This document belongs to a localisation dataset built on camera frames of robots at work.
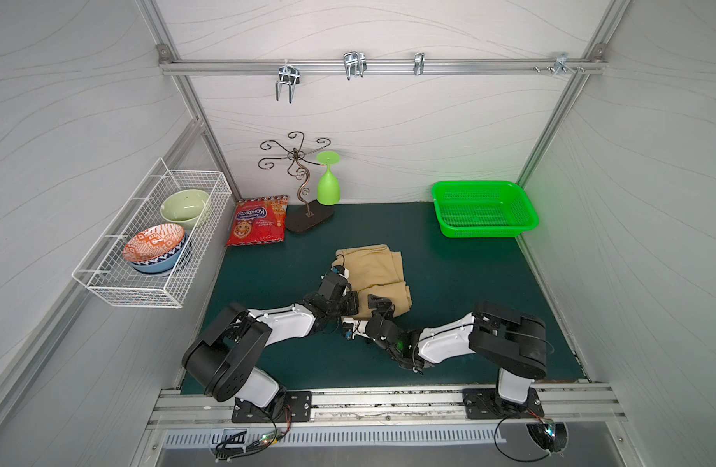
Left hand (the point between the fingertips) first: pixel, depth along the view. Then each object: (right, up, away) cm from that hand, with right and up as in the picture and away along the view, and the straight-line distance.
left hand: (360, 300), depth 90 cm
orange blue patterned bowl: (-45, +18, -26) cm, 55 cm away
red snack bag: (-40, +26, +20) cm, 51 cm away
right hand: (+4, 0, -2) cm, 5 cm away
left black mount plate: (-18, -23, -17) cm, 33 cm away
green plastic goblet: (-11, +37, +4) cm, 39 cm away
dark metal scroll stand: (-24, +27, +23) cm, 43 cm away
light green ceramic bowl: (-45, +28, -17) cm, 56 cm away
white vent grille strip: (+11, -29, -20) cm, 36 cm away
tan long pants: (+6, +8, +8) cm, 12 cm away
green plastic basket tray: (+51, +31, +29) cm, 66 cm away
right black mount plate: (+34, -23, -15) cm, 44 cm away
